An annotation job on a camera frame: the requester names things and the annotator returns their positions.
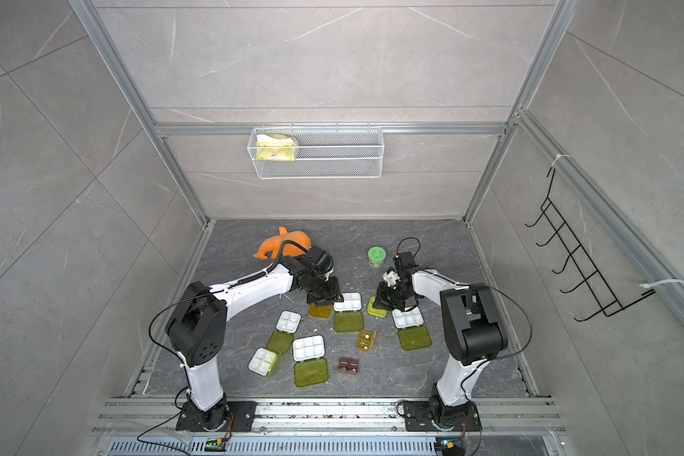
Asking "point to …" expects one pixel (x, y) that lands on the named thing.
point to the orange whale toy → (273, 245)
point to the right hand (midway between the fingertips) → (376, 304)
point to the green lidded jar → (376, 256)
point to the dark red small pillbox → (349, 366)
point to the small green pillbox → (374, 312)
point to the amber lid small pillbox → (320, 311)
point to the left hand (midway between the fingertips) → (345, 296)
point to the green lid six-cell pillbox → (348, 314)
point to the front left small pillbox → (263, 361)
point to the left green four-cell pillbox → (287, 325)
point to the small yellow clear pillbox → (365, 340)
